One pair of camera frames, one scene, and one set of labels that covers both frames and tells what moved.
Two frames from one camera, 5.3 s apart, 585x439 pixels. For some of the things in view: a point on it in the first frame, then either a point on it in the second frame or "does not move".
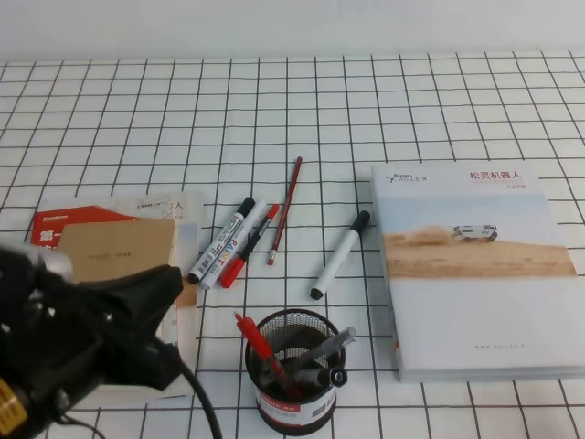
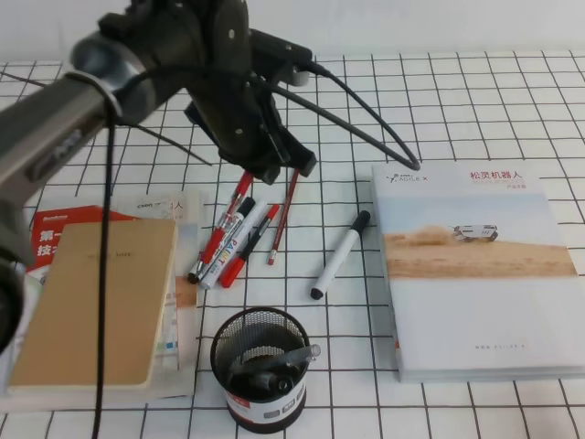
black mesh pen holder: (292, 364) → (260, 357)
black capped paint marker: (220, 240) does not move
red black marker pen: (233, 266) does not move
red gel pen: (258, 338) → (215, 238)
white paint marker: (227, 255) does not move
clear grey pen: (343, 337) → (281, 360)
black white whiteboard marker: (340, 255) does not move
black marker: (335, 376) → (260, 382)
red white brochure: (48, 225) does not move
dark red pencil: (285, 210) does not move
